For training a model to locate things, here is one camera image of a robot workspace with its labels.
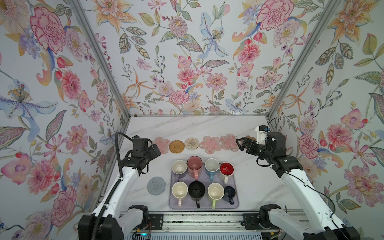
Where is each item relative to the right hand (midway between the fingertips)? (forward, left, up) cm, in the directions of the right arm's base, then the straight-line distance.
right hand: (242, 141), depth 78 cm
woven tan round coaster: (+11, +38, -23) cm, 45 cm away
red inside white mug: (-6, +6, -21) cm, 22 cm away
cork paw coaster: (-4, -2, +8) cm, 10 cm away
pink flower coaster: (+14, +14, -23) cm, 30 cm away
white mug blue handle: (-6, +15, -16) cm, 22 cm away
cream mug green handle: (-19, +13, -20) cm, 31 cm away
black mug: (-19, +23, -21) cm, 36 cm away
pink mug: (-6, +25, -17) cm, 31 cm away
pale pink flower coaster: (+12, +48, -22) cm, 54 cm away
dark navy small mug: (-19, +5, -21) cm, 29 cm away
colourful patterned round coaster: (+13, +27, -22) cm, 37 cm away
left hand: (-3, +47, -8) cm, 48 cm away
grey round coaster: (-17, +46, -22) cm, 54 cm away
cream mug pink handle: (-20, +32, -20) cm, 43 cm away
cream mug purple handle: (-7, +34, -18) cm, 39 cm away
